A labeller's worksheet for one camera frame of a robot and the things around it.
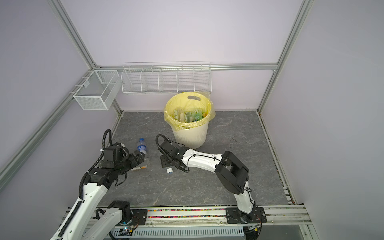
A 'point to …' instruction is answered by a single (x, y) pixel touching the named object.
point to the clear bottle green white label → (188, 117)
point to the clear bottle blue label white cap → (197, 115)
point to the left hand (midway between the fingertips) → (138, 160)
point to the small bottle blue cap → (141, 146)
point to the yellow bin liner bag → (187, 101)
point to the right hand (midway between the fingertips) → (165, 161)
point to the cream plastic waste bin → (193, 138)
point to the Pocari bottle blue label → (169, 170)
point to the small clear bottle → (139, 167)
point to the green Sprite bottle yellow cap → (204, 115)
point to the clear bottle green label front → (176, 114)
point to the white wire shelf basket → (147, 77)
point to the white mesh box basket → (98, 91)
